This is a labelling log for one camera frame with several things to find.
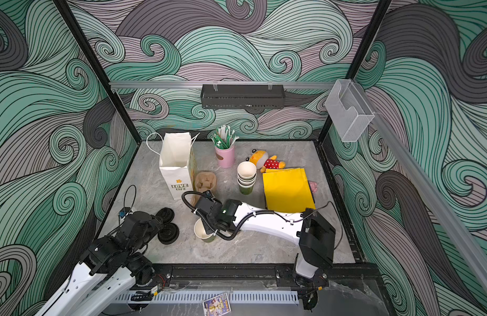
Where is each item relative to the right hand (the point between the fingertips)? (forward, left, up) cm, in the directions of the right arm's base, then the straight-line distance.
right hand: (210, 223), depth 76 cm
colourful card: (-26, -4, -8) cm, 27 cm away
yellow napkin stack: (+18, -34, -5) cm, 39 cm away
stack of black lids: (-2, +18, -8) cm, 20 cm away
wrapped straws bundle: (+42, -3, +6) cm, 43 cm away
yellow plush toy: (+37, -23, -5) cm, 44 cm away
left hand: (0, +19, +2) cm, 19 cm away
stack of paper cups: (+23, -15, +3) cm, 27 cm away
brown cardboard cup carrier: (+24, +7, -7) cm, 26 cm away
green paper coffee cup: (-1, +5, -8) cm, 9 cm away
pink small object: (+22, -48, -7) cm, 53 cm away
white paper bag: (+33, +23, -4) cm, 41 cm away
